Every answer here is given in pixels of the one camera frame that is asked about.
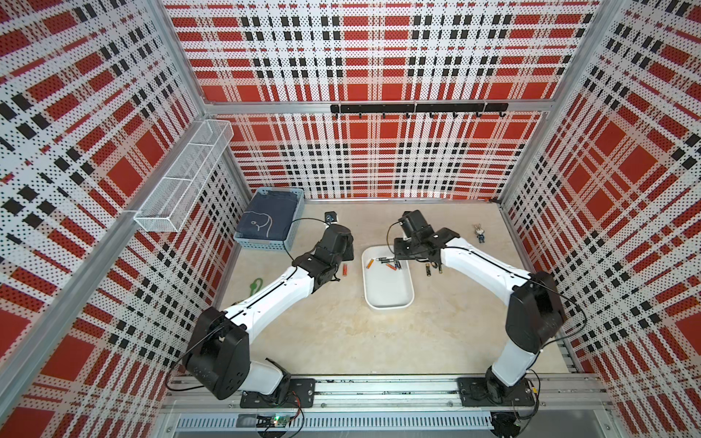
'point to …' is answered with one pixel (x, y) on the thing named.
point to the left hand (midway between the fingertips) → (347, 240)
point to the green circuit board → (274, 421)
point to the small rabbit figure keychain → (480, 233)
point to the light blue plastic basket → (273, 244)
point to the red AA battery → (345, 269)
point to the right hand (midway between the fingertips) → (404, 247)
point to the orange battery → (370, 264)
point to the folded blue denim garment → (268, 214)
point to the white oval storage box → (386, 286)
